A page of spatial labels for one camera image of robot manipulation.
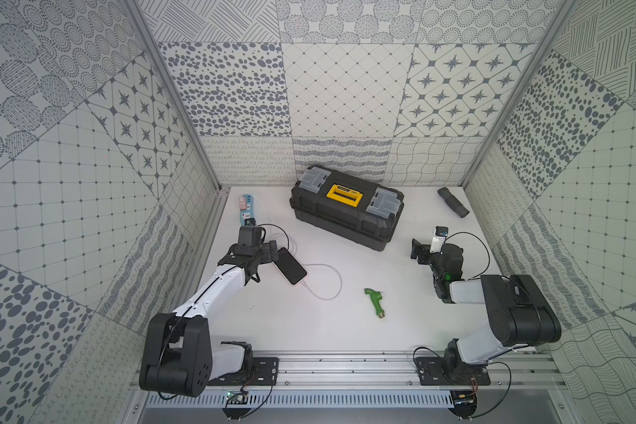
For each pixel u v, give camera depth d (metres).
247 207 1.10
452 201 1.13
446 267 0.73
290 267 0.96
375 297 0.87
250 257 0.67
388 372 0.77
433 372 0.73
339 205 0.94
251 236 0.67
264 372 0.75
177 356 0.40
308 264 0.96
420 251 0.86
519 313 0.46
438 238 0.83
